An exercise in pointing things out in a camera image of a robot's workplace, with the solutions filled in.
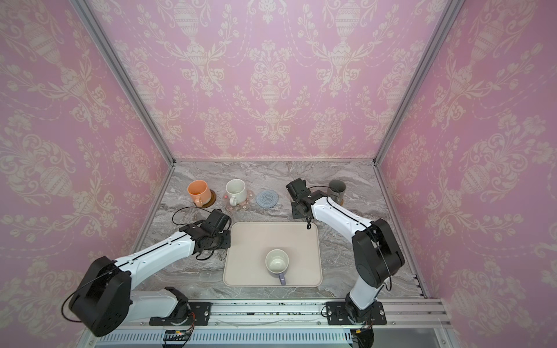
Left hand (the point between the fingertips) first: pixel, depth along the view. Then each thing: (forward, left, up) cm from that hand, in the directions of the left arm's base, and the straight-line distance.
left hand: (228, 241), depth 87 cm
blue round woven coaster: (+23, -14, -3) cm, 28 cm away
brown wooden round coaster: (+22, +12, -3) cm, 25 cm away
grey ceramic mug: (+21, -45, +8) cm, 50 cm away
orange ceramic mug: (+22, +17, +3) cm, 28 cm away
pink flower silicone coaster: (+19, -4, -4) cm, 20 cm away
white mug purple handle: (-7, -20, -3) cm, 22 cm away
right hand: (+13, -31, +6) cm, 34 cm away
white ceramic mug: (+25, 0, +1) cm, 25 cm away
